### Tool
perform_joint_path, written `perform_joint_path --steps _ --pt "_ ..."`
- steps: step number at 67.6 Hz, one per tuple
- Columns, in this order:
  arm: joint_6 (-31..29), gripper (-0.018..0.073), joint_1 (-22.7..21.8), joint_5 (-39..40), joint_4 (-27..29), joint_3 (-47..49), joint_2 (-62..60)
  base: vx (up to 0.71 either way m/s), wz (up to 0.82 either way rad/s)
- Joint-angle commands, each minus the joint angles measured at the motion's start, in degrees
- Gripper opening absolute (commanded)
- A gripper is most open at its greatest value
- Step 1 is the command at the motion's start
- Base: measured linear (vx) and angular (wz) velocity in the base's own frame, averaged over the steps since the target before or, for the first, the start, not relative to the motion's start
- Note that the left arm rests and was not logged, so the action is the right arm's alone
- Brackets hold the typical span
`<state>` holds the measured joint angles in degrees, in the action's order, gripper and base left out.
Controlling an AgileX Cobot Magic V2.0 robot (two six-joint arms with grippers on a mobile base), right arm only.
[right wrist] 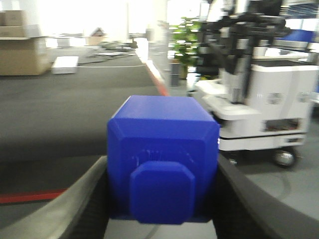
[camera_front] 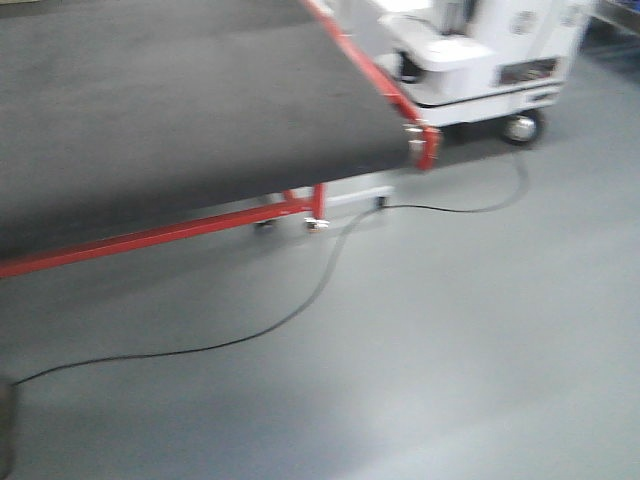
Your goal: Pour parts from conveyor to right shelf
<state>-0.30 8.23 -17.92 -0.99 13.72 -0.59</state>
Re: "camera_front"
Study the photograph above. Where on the grey belt conveyor red edge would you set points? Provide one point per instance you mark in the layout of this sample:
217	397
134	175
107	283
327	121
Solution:
150	100

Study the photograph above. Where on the white wheeled machine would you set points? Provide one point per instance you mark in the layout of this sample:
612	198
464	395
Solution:
475	65

